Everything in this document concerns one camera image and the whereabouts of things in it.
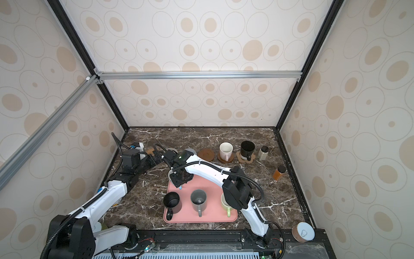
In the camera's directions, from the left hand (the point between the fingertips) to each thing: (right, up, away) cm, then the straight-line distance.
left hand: (161, 152), depth 84 cm
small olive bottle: (+57, -2, +13) cm, 59 cm away
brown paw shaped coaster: (+51, -4, +14) cm, 54 cm away
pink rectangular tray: (+28, -31, -1) cm, 42 cm away
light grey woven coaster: (0, +1, +23) cm, 23 cm away
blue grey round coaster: (+12, 0, +24) cm, 27 cm away
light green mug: (+33, -24, -10) cm, 42 cm away
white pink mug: (+35, 0, +13) cm, 37 cm away
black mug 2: (+6, -26, -1) cm, 27 cm away
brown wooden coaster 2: (+38, -6, +16) cm, 41 cm away
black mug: (+47, +1, +11) cm, 48 cm away
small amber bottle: (+62, -12, +4) cm, 63 cm away
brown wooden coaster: (+23, -3, +21) cm, 31 cm away
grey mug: (+19, -26, 0) cm, 32 cm away
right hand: (+9, -16, +1) cm, 19 cm away
